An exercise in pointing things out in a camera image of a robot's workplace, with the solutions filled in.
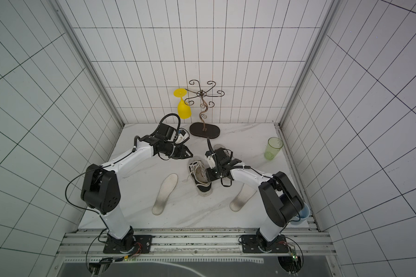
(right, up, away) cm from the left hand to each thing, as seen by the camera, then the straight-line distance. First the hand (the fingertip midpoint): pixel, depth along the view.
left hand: (187, 157), depth 86 cm
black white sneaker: (+5, -7, +2) cm, 9 cm away
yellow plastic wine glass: (-4, +27, +11) cm, 29 cm away
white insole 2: (+30, -19, +2) cm, 36 cm away
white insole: (-11, -15, +5) cm, 19 cm away
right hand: (+10, -8, +5) cm, 14 cm away
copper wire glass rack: (+7, +15, +28) cm, 33 cm away
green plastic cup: (+48, +6, +9) cm, 49 cm away
